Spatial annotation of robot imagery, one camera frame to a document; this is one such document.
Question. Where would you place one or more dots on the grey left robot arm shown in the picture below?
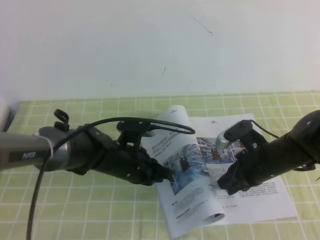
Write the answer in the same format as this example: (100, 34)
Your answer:
(86, 148)

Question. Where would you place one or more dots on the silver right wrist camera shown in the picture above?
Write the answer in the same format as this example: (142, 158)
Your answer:
(236, 132)

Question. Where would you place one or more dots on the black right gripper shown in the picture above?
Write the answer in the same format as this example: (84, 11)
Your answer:
(249, 170)

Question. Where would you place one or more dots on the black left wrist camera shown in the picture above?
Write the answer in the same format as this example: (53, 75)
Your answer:
(132, 131)

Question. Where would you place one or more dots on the white robotics magazine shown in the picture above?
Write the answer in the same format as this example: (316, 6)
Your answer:
(191, 196)

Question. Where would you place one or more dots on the green checked tablecloth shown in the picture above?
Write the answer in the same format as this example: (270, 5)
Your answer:
(100, 207)

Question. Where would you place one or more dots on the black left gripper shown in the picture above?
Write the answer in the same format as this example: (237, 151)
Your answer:
(132, 163)

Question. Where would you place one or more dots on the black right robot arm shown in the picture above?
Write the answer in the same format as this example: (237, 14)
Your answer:
(298, 150)

